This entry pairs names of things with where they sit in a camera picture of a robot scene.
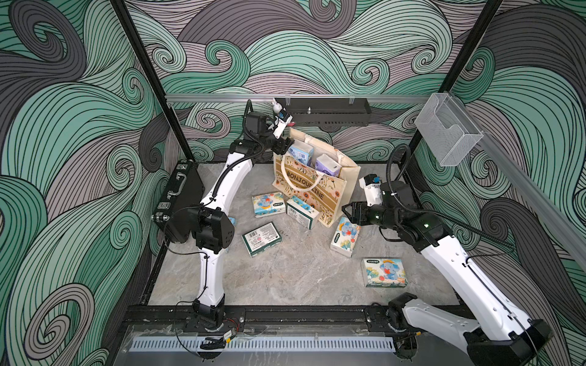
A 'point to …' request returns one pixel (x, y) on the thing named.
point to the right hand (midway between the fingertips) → (347, 208)
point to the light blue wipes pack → (301, 152)
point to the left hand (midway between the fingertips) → (285, 130)
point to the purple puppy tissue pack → (328, 165)
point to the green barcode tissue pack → (262, 238)
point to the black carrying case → (185, 188)
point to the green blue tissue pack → (302, 212)
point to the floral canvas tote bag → (334, 198)
